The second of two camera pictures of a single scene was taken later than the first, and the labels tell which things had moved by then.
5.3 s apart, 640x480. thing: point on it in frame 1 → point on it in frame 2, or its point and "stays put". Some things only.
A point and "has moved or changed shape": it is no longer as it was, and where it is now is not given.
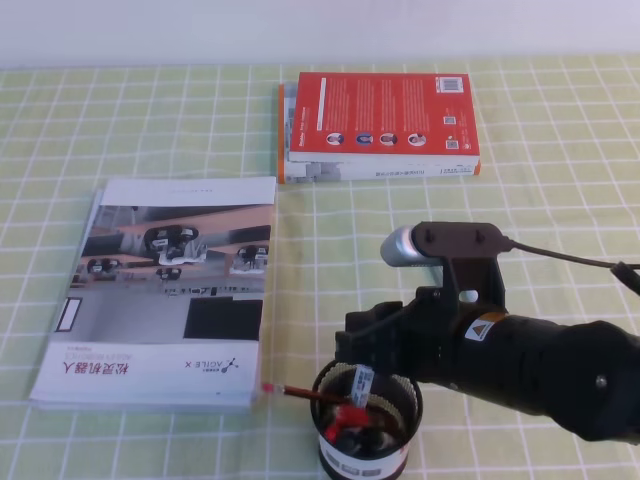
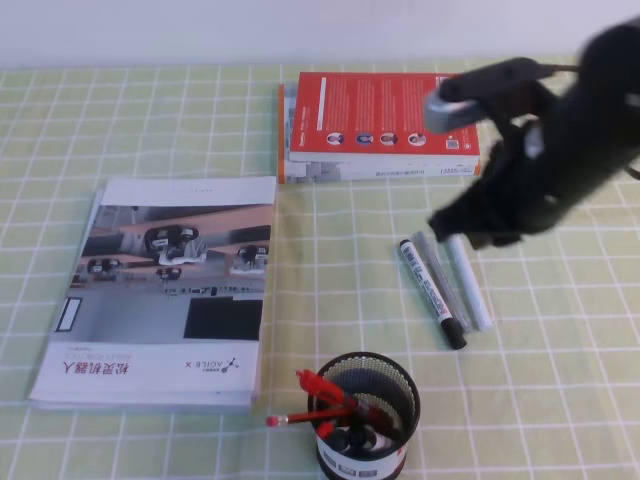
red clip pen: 346,415 → 325,390
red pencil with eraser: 292,390 → 281,420
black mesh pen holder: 365,422 stays put
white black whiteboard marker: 362,383 has moved or changed shape
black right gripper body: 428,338 → 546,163
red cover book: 384,117 stays put
